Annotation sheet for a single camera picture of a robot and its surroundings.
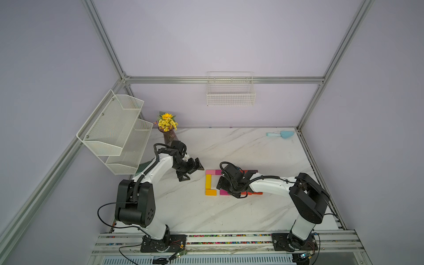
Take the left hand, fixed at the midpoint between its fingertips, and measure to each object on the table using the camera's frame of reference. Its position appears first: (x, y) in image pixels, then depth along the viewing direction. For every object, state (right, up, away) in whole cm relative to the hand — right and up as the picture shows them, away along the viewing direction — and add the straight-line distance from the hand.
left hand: (197, 174), depth 86 cm
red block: (+26, -3, -23) cm, 35 cm away
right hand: (+14, -9, +3) cm, 17 cm away
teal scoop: (+60, +23, +33) cm, 73 cm away
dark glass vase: (-18, +21, +10) cm, 29 cm away
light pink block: (+7, 0, +10) cm, 12 cm away
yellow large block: (+6, -5, +7) cm, 11 cm away
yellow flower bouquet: (-17, +28, +4) cm, 34 cm away
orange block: (+7, -11, +4) cm, 13 cm away
